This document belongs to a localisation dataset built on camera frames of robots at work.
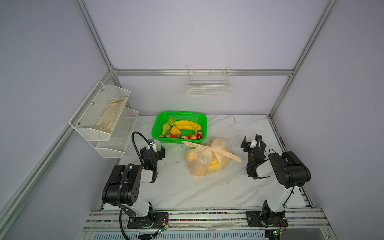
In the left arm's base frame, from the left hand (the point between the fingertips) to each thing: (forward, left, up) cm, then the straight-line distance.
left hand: (153, 147), depth 94 cm
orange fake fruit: (+14, -13, -1) cm, 20 cm away
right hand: (+5, -64, +5) cm, 64 cm away
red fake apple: (+10, -30, -1) cm, 32 cm away
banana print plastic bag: (-11, -32, +4) cm, 34 cm away
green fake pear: (+23, -9, -1) cm, 25 cm away
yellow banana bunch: (+20, -22, -1) cm, 30 cm away
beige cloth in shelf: (+6, +19, +23) cm, 31 cm away
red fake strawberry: (+11, -10, -3) cm, 16 cm away
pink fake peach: (+10, -25, -1) cm, 27 cm away
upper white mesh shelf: (+3, +26, +23) cm, 35 cm away
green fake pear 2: (+18, -5, -2) cm, 19 cm away
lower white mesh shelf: (-1, +23, +1) cm, 23 cm away
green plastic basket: (+25, -2, +2) cm, 25 cm away
